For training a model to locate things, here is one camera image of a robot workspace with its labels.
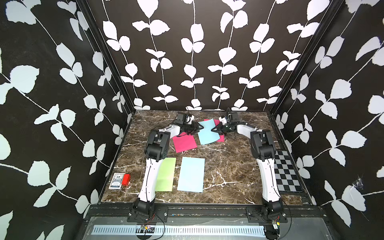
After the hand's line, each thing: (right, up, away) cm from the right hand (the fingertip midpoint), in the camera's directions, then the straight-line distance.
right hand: (211, 127), depth 106 cm
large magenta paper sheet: (-19, -10, -6) cm, 22 cm away
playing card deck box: (-56, -30, -23) cm, 68 cm away
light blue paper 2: (-3, -6, -2) cm, 7 cm away
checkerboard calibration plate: (+41, -29, -22) cm, 55 cm away
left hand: (-6, +1, -1) cm, 6 cm away
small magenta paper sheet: (+8, -7, -2) cm, 11 cm away
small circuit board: (-35, -48, -36) cm, 70 cm away
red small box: (-51, -29, -23) cm, 63 cm away
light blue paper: (-13, -28, -18) cm, 36 cm away
